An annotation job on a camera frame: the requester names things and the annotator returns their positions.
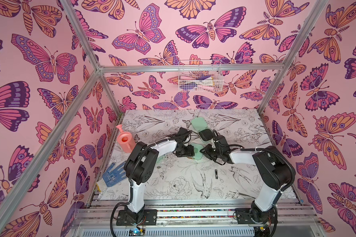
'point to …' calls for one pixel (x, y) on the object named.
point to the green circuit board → (135, 232)
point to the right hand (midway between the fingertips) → (200, 150)
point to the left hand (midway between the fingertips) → (193, 154)
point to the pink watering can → (125, 140)
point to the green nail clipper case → (162, 158)
